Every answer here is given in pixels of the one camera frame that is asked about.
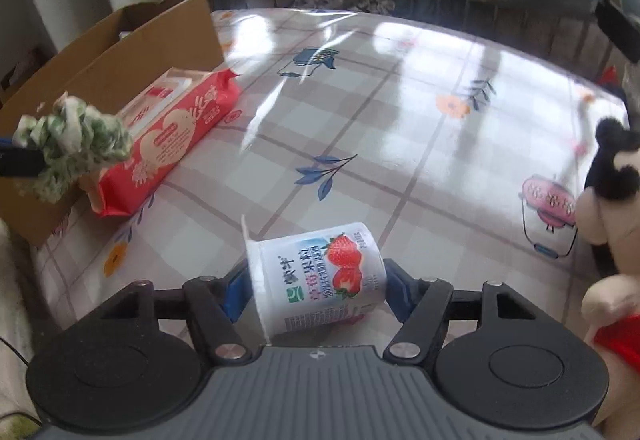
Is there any brown cardboard box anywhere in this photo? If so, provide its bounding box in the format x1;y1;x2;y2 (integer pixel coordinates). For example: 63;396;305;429
0;0;226;247

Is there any strawberry yogurt cup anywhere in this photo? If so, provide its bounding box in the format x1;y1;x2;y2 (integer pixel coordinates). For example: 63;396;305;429
241;215;388;346

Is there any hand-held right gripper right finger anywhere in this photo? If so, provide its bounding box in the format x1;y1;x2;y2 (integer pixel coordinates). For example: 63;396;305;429
382;260;543;363

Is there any pink wet wipes pack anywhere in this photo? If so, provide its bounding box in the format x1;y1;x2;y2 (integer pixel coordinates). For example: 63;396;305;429
80;67;243;218

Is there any green white scrunchie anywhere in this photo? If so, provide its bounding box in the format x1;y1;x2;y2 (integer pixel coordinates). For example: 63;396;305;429
12;92;135;203

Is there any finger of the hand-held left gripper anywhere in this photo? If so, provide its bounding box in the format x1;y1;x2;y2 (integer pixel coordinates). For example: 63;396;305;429
0;135;47;179

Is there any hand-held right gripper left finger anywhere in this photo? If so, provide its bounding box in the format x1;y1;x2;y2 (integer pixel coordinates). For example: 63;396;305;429
85;266;253;366

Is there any black-haired plush doll red dress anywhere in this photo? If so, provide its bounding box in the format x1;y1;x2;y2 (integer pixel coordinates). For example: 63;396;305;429
574;117;640;371

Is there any checked floral tablecloth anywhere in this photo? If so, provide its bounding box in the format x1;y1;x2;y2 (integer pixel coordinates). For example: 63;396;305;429
32;9;631;356

